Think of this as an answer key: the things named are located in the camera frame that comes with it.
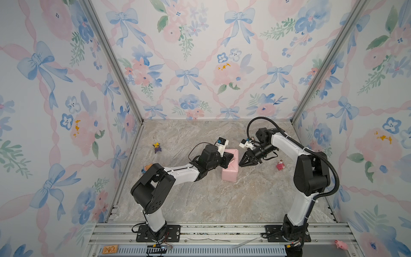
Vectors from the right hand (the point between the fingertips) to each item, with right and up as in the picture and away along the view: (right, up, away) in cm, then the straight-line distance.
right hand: (243, 165), depth 84 cm
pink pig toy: (+40, -32, -14) cm, 53 cm away
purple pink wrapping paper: (-7, -5, 0) cm, 9 cm away
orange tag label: (-61, -34, -15) cm, 71 cm away
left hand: (-4, +5, +2) cm, 7 cm away
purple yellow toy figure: (-52, +9, +19) cm, 56 cm away
